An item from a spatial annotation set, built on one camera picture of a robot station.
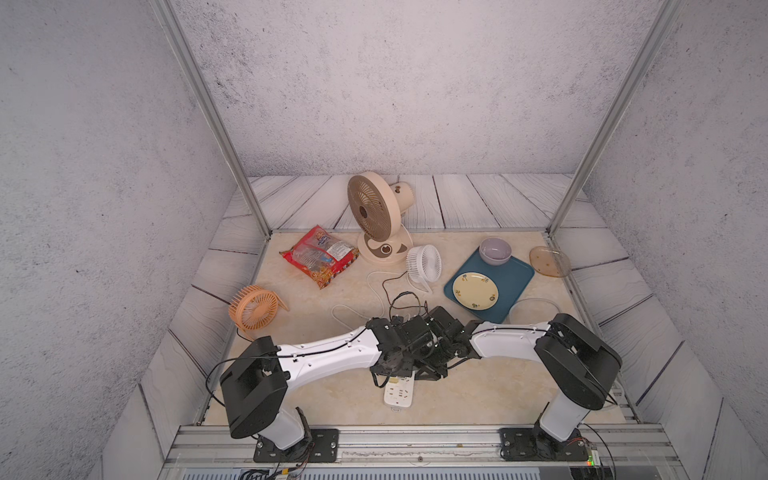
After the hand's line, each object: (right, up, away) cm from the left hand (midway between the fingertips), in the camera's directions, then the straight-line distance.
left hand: (406, 374), depth 78 cm
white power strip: (-2, -4, +1) cm, 5 cm away
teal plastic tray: (+38, +22, +27) cm, 51 cm away
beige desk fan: (-8, +45, +14) cm, 48 cm away
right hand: (+1, -2, +4) cm, 4 cm away
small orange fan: (-44, +15, +10) cm, 47 cm away
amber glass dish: (+54, +28, +33) cm, 69 cm away
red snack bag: (-29, +31, +29) cm, 51 cm away
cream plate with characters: (+24, +19, +23) cm, 38 cm away
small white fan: (+6, +28, +18) cm, 34 cm away
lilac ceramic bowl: (+34, +32, +32) cm, 57 cm away
